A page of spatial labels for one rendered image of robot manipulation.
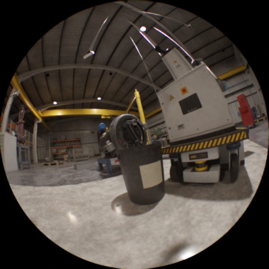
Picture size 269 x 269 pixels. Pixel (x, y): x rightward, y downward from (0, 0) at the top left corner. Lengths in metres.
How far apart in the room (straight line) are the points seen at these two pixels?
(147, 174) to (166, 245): 0.36
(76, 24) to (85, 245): 8.35
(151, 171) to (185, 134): 0.39
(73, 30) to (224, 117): 8.33
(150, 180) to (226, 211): 0.44
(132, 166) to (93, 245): 0.44
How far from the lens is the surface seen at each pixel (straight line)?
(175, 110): 0.76
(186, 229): 0.43
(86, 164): 2.67
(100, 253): 0.43
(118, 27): 8.27
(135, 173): 0.48
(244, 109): 4.05
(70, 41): 8.52
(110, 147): 1.24
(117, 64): 9.97
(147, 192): 0.54
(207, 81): 0.73
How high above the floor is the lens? 0.36
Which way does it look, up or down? 9 degrees up
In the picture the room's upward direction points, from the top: 10 degrees counter-clockwise
